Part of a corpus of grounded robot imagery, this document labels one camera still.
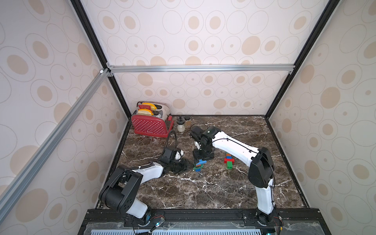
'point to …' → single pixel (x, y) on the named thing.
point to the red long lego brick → (225, 160)
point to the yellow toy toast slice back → (152, 106)
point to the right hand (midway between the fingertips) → (198, 165)
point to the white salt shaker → (181, 127)
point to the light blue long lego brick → (201, 162)
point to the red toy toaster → (160, 124)
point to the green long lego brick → (198, 167)
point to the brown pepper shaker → (188, 123)
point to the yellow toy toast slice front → (145, 111)
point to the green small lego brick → (229, 165)
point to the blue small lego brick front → (198, 170)
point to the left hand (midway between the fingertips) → (195, 167)
